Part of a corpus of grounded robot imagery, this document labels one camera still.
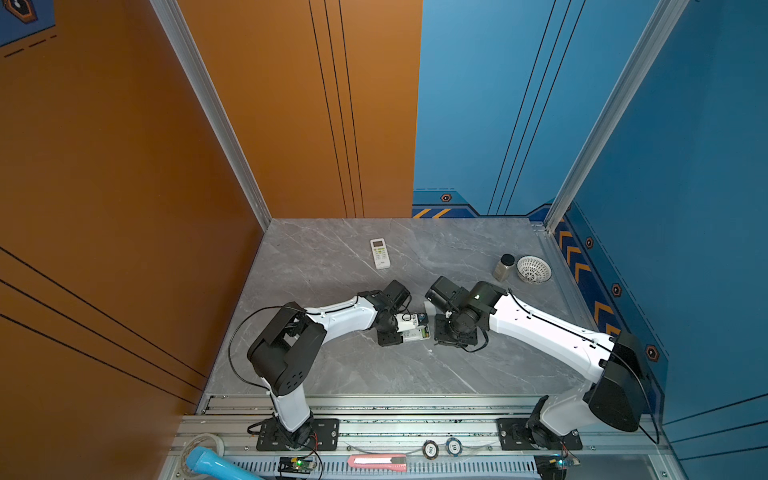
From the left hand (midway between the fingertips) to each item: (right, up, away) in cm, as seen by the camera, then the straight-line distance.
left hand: (395, 327), depth 92 cm
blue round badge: (+14, -24, -19) cm, 34 cm away
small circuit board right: (+39, -26, -22) cm, 52 cm away
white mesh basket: (+48, +17, +12) cm, 53 cm away
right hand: (+11, 0, -15) cm, 18 cm away
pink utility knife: (-4, -26, -22) cm, 35 cm away
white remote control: (+3, +4, -11) cm, 12 cm away
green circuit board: (-24, -27, -21) cm, 42 cm away
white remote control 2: (-5, +23, +17) cm, 29 cm away
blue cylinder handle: (-41, -23, -26) cm, 54 cm away
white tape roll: (-49, -23, -21) cm, 58 cm away
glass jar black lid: (+35, +18, +6) cm, 40 cm away
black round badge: (+8, -24, -20) cm, 33 cm away
